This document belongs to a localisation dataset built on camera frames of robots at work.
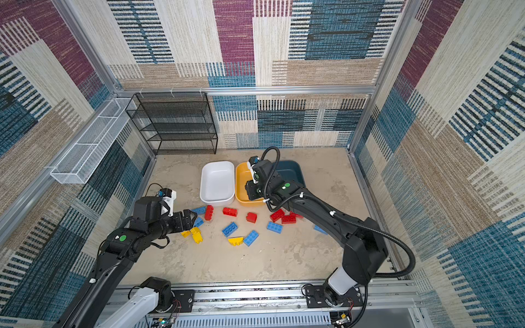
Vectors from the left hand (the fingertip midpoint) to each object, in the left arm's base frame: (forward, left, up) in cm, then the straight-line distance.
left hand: (189, 215), depth 76 cm
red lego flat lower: (+6, -38, -16) cm, 41 cm away
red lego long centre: (+10, -12, -15) cm, 22 cm away
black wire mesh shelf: (+54, +19, +1) cm, 57 cm away
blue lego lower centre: (-2, -22, -17) cm, 28 cm away
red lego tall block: (+8, -22, -17) cm, 29 cm away
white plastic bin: (+26, -4, -16) cm, 31 cm away
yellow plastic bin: (+34, -17, -17) cm, 41 cm away
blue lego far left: (+11, +2, -17) cm, 20 cm away
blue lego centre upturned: (+2, -12, -16) cm, 21 cm away
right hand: (+11, -24, +1) cm, 26 cm away
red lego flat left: (+9, -33, -17) cm, 38 cm away
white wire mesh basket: (+12, +36, +16) cm, 41 cm away
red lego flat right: (+7, -42, -16) cm, 45 cm away
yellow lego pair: (-1, +1, -16) cm, 16 cm away
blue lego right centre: (+2, -32, -16) cm, 36 cm away
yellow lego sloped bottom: (-4, -16, -16) cm, 22 cm away
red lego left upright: (+9, -3, -15) cm, 18 cm away
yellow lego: (0, +6, -16) cm, 17 cm away
